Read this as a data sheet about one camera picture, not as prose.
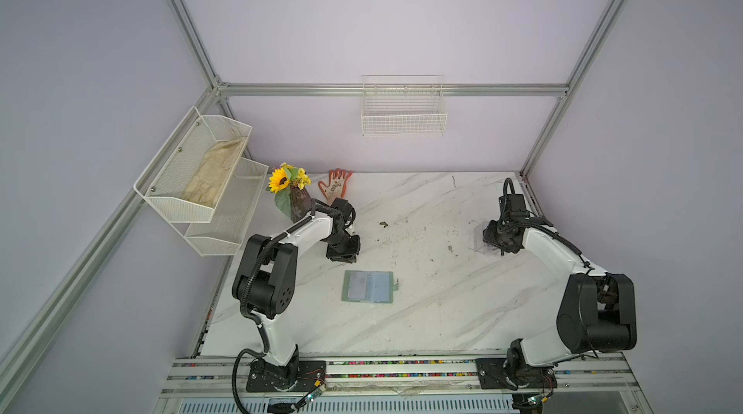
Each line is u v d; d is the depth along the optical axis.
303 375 0.73
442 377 0.75
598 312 0.44
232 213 0.94
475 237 1.01
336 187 1.13
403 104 0.93
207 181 0.77
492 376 0.73
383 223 1.05
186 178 0.76
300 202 0.93
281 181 0.85
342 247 0.80
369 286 0.89
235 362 0.72
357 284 0.89
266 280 0.49
